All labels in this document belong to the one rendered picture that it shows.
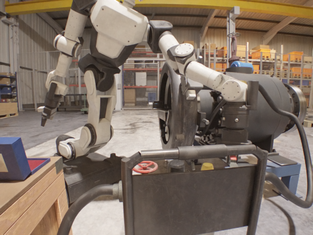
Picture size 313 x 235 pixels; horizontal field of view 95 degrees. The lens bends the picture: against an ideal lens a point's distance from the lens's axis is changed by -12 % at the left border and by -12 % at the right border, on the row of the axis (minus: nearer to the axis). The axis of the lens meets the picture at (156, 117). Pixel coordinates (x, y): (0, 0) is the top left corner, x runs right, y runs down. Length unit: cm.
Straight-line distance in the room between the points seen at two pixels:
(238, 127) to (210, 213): 28
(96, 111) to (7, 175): 58
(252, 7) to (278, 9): 156
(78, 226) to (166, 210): 69
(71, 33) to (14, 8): 1108
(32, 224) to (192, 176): 44
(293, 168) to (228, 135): 86
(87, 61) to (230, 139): 87
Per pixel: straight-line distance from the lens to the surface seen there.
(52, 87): 106
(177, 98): 90
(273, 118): 132
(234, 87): 55
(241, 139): 61
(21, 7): 1182
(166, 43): 80
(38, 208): 59
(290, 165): 137
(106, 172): 124
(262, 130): 132
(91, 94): 98
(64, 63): 105
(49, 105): 113
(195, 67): 65
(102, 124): 103
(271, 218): 123
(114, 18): 86
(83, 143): 109
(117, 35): 86
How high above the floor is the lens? 69
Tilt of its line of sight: 7 degrees down
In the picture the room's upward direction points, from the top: straight up
